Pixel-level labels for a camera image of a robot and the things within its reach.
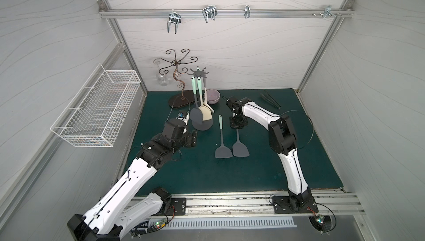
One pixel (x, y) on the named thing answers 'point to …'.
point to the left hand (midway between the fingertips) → (188, 131)
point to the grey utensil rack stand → (207, 124)
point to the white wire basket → (98, 113)
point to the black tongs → (274, 103)
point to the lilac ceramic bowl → (213, 96)
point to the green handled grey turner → (239, 148)
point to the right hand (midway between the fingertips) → (235, 126)
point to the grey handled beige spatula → (205, 103)
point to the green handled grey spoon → (196, 114)
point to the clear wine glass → (162, 79)
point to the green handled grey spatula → (222, 151)
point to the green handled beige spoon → (206, 113)
